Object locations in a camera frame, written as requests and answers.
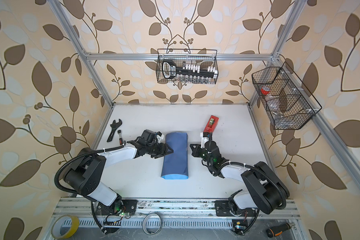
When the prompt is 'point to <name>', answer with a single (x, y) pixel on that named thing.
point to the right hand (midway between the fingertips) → (190, 146)
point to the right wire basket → (287, 102)
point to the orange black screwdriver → (276, 230)
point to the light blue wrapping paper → (175, 165)
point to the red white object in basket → (265, 90)
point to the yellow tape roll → (74, 226)
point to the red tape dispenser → (211, 124)
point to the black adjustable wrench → (114, 125)
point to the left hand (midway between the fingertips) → (171, 152)
